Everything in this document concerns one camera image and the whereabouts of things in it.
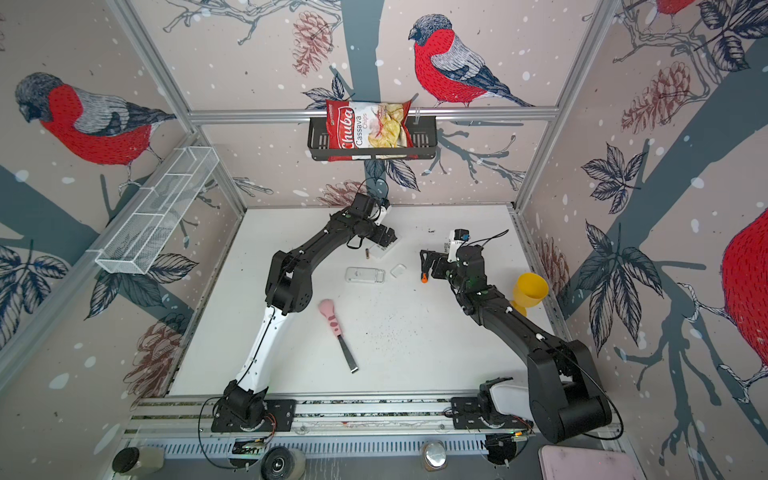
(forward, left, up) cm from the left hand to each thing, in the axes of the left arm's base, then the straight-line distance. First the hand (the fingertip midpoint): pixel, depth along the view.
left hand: (385, 230), depth 104 cm
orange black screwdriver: (-17, -13, -6) cm, 22 cm away
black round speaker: (-65, +21, +4) cm, 69 cm away
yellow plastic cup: (-26, -43, +3) cm, 50 cm away
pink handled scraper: (-26, +18, -7) cm, 33 cm away
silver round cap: (-64, -11, +4) cm, 65 cm away
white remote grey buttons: (-14, +11, -7) cm, 19 cm away
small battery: (-5, +7, -7) cm, 11 cm away
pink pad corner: (-66, -45, -4) cm, 80 cm away
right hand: (-18, -14, +8) cm, 24 cm away
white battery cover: (-12, -5, -8) cm, 15 cm away
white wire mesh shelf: (-20, +61, +23) cm, 68 cm away
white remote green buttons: (-4, +2, -7) cm, 8 cm away
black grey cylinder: (-64, +51, +1) cm, 82 cm away
